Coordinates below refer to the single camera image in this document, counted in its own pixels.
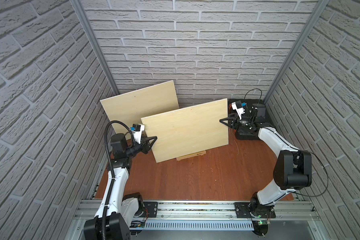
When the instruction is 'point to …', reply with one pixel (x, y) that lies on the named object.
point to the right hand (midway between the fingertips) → (221, 119)
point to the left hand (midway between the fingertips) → (156, 135)
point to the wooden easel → (202, 153)
